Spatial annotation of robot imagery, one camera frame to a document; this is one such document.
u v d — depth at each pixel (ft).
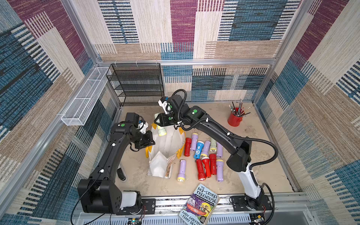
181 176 2.61
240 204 2.40
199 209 2.31
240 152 1.62
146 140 2.25
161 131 2.38
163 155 2.27
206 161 2.82
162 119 2.17
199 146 3.01
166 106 2.22
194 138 3.13
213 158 2.85
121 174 2.61
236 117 3.19
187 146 3.05
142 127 2.24
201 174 2.66
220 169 2.70
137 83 3.55
